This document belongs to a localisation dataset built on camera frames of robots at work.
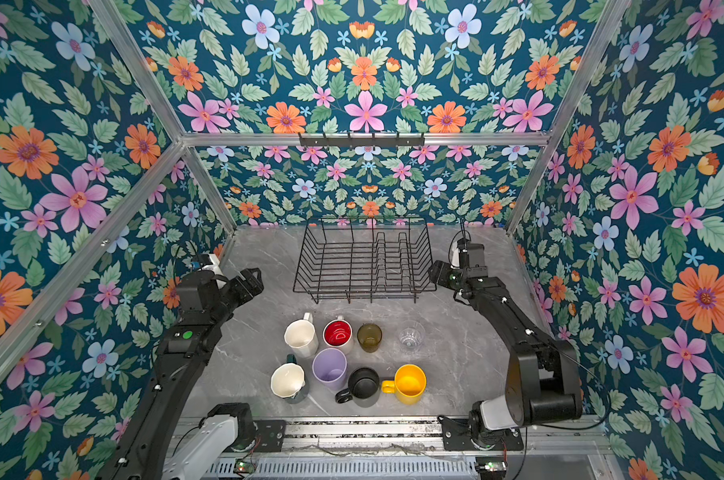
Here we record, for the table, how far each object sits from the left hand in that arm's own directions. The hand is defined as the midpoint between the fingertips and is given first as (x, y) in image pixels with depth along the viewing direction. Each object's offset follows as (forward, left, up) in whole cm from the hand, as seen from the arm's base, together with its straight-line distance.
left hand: (249, 268), depth 74 cm
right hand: (+5, -51, -13) cm, 53 cm away
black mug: (-23, -27, -28) cm, 45 cm away
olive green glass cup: (-9, -29, -25) cm, 39 cm away
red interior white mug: (-8, -19, -24) cm, 32 cm away
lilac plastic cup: (-18, -18, -22) cm, 34 cm away
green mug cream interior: (-20, -6, -27) cm, 34 cm away
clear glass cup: (-10, -42, -27) cm, 50 cm away
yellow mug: (-23, -39, -27) cm, 53 cm away
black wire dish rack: (+22, -29, -26) cm, 45 cm away
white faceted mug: (-9, -9, -22) cm, 25 cm away
